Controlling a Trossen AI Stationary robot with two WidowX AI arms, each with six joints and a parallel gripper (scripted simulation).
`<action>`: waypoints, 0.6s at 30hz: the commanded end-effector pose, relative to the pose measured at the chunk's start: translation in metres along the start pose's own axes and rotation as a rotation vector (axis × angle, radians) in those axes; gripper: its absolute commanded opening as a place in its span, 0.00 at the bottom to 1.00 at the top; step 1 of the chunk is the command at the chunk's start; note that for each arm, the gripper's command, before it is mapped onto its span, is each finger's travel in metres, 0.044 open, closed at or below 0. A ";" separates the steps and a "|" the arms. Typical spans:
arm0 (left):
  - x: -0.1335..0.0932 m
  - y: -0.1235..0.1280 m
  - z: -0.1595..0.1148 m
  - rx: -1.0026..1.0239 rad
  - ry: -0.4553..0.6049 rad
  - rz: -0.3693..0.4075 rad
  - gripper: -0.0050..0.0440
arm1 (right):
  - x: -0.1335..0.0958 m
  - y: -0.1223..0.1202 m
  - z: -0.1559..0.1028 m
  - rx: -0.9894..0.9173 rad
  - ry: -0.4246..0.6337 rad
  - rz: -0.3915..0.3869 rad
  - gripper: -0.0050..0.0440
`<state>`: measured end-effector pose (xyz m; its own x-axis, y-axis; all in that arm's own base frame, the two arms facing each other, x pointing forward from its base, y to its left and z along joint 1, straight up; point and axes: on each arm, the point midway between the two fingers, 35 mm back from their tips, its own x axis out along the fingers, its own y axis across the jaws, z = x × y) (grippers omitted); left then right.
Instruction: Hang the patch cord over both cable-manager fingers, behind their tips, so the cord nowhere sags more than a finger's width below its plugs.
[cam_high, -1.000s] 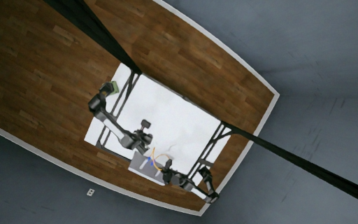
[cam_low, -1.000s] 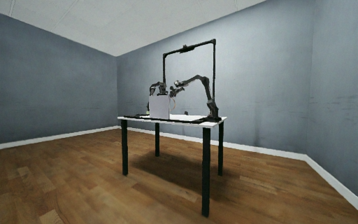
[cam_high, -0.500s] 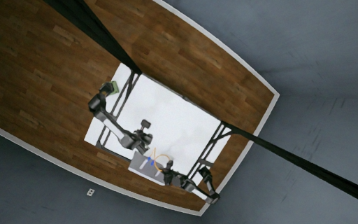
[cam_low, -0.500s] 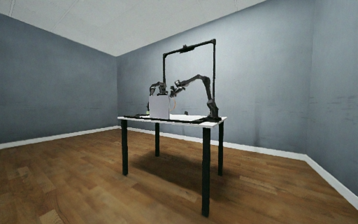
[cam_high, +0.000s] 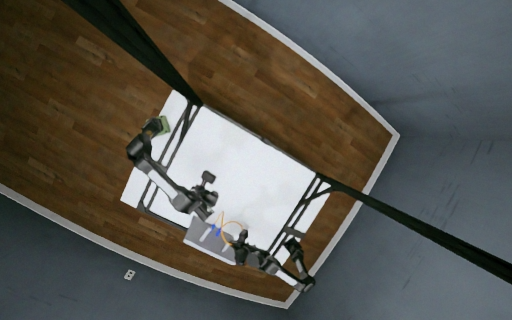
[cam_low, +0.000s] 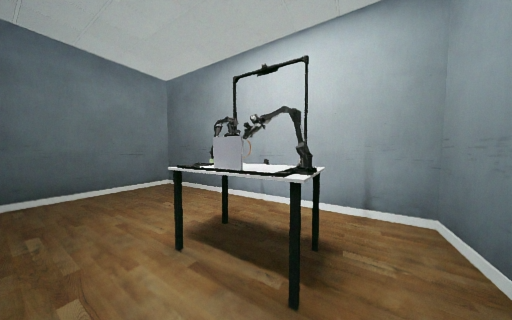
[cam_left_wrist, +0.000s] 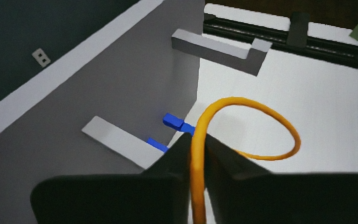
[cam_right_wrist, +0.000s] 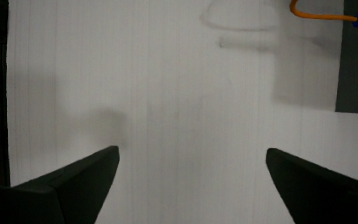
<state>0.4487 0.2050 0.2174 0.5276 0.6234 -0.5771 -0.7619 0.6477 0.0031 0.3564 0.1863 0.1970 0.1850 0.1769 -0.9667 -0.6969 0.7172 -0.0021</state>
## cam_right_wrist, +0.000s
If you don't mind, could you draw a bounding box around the orange cable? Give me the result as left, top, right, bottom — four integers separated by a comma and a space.
289, 0, 358, 28

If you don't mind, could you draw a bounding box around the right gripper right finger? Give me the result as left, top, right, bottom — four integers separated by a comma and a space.
265, 148, 358, 224

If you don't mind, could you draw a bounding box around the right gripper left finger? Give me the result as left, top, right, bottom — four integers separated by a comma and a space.
0, 145, 120, 224

